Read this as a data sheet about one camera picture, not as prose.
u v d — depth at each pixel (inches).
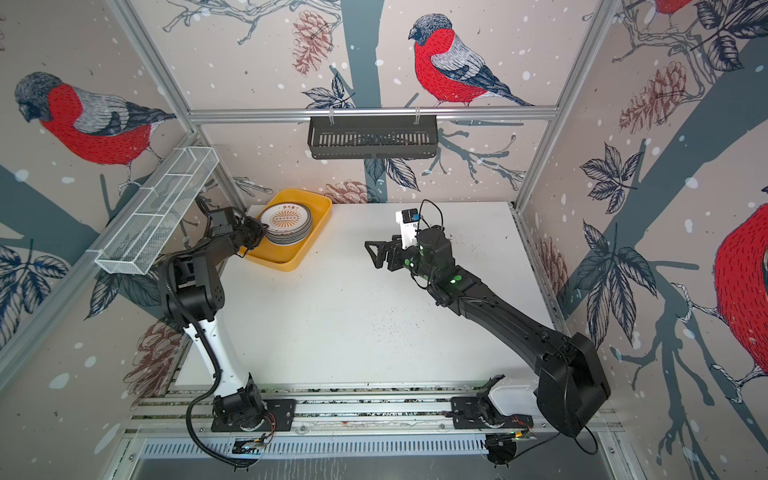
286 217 43.5
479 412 26.0
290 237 42.4
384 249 25.8
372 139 41.9
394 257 26.0
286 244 42.1
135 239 28.2
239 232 35.5
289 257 39.8
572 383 15.8
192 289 22.4
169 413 29.9
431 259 22.6
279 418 28.7
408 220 25.9
